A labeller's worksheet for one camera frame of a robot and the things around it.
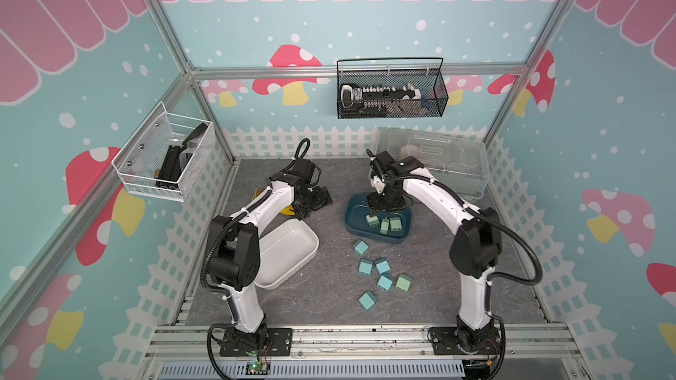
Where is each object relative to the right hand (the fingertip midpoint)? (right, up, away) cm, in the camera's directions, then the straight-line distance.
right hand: (379, 211), depth 88 cm
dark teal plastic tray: (-7, 0, +13) cm, 14 cm away
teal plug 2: (+1, -18, -1) cm, 18 cm away
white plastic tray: (-34, -14, +6) cm, 37 cm away
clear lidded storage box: (+28, +16, +2) cm, 32 cm away
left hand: (-19, 0, +3) cm, 19 cm away
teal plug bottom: (-5, -26, -9) cm, 28 cm away
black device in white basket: (-59, +14, -17) cm, 63 cm away
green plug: (+7, -22, -5) cm, 24 cm away
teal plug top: (-6, -13, +2) cm, 14 cm away
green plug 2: (-1, -4, +9) cm, 10 cm away
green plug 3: (+3, -6, +6) cm, 9 cm away
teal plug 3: (+2, -22, -5) cm, 23 cm away
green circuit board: (-35, -41, -17) cm, 57 cm away
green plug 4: (+7, -5, +9) cm, 13 cm away
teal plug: (-5, -19, -1) cm, 19 cm away
